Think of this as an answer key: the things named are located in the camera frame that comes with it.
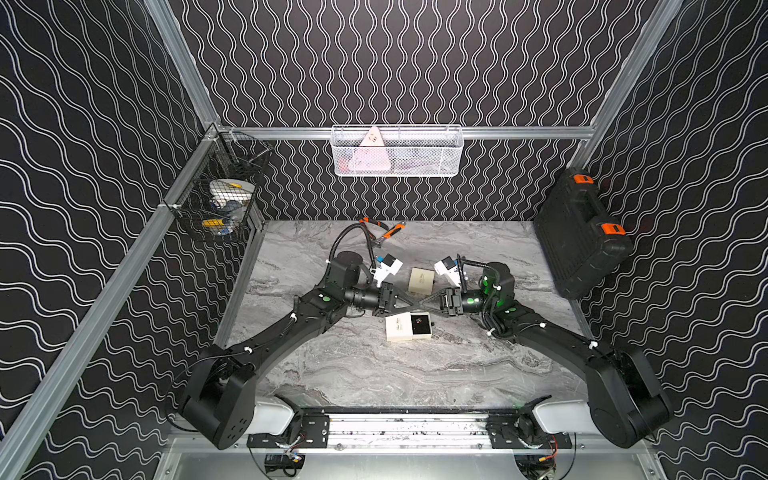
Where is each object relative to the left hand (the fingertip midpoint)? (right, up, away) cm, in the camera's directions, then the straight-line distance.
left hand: (416, 303), depth 69 cm
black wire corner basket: (-53, +27, +13) cm, 61 cm away
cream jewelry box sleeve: (+5, +2, +32) cm, 32 cm away
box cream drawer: (+4, -11, +24) cm, 26 cm away
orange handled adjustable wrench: (-5, +19, +48) cm, 52 cm away
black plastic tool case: (+51, +13, +21) cm, 57 cm away
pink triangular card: (-11, +41, +21) cm, 48 cm away
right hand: (+1, -1, +4) cm, 5 cm away
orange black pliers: (-15, +25, +52) cm, 60 cm away
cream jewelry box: (-3, -11, +21) cm, 24 cm away
